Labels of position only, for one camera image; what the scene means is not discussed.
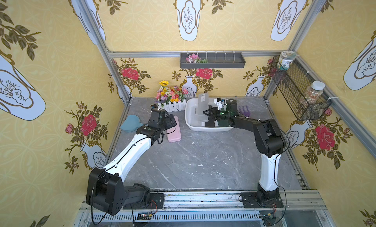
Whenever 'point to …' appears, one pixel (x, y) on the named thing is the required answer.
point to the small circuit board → (144, 216)
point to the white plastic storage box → (191, 118)
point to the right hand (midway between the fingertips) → (209, 110)
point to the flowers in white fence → (171, 98)
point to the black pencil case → (209, 124)
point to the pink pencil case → (174, 134)
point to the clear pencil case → (203, 106)
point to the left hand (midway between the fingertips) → (162, 119)
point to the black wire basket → (293, 82)
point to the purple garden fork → (247, 113)
